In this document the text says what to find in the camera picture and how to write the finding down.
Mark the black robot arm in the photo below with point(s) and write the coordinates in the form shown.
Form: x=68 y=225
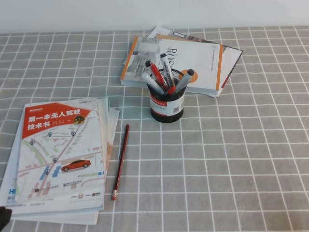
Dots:
x=5 y=217

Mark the short red pen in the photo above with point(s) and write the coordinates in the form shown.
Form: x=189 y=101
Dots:
x=171 y=90

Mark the black mesh pen holder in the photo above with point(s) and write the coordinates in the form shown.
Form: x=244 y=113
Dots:
x=166 y=108

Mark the red pen black cap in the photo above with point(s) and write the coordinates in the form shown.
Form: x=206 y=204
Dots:
x=157 y=74

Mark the white marker left leaning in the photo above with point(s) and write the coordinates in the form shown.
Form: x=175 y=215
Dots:
x=151 y=82

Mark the white marker black cap tall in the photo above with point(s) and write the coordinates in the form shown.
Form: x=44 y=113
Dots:
x=167 y=69

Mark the white orange ROS book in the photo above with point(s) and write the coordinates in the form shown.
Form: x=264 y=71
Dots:
x=132 y=77

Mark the white magazine at back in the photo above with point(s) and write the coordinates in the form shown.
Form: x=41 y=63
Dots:
x=159 y=31

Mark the red black pencil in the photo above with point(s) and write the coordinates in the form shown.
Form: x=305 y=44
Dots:
x=120 y=164

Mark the dark cover book beneath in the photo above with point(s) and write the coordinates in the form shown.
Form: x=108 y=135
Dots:
x=230 y=65

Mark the grey checked tablecloth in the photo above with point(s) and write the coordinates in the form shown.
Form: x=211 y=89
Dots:
x=236 y=163

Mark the red map cover book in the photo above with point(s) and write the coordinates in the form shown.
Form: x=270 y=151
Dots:
x=61 y=150

